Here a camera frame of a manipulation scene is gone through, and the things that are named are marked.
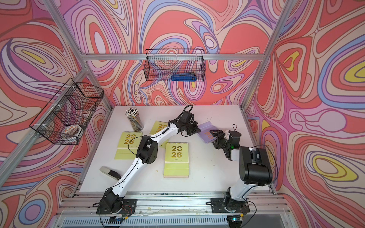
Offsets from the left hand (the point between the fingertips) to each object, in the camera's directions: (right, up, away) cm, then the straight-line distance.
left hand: (204, 131), depth 101 cm
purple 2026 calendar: (0, -1, -2) cm, 2 cm away
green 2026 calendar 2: (-34, +2, +3) cm, 34 cm away
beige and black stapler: (-57, -22, -21) cm, 65 cm away
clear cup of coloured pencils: (-48, +12, -10) cm, 51 cm away
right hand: (+3, -3, -8) cm, 9 cm away
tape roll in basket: (-71, +3, -31) cm, 77 cm away
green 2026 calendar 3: (-19, -17, -14) cm, 30 cm away
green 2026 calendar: (-41, -4, -35) cm, 54 cm away
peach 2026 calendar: (-19, -26, -17) cm, 36 cm away
